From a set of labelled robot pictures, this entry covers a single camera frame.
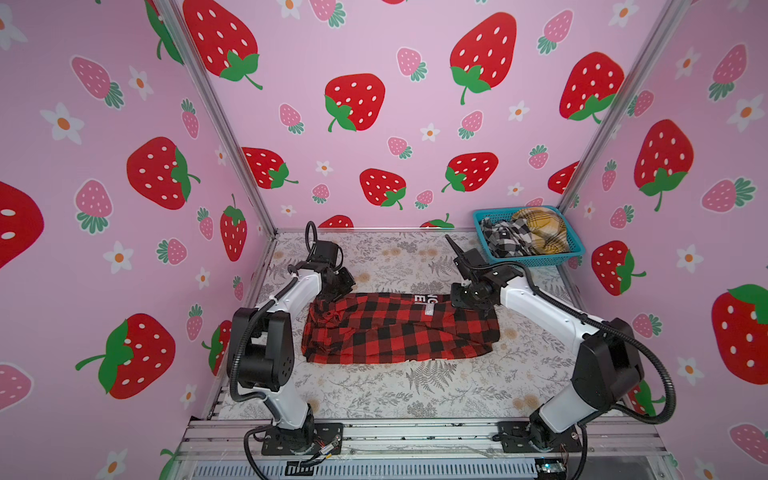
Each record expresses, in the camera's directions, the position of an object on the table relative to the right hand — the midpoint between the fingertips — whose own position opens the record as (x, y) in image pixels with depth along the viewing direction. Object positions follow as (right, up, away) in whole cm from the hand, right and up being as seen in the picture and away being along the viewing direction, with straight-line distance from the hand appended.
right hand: (453, 299), depth 87 cm
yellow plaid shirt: (+39, +23, +20) cm, 49 cm away
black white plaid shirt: (+24, +20, +19) cm, 36 cm away
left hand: (-31, +4, +6) cm, 31 cm away
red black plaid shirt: (-25, -9, +4) cm, 27 cm away
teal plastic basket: (+47, +15, +16) cm, 52 cm away
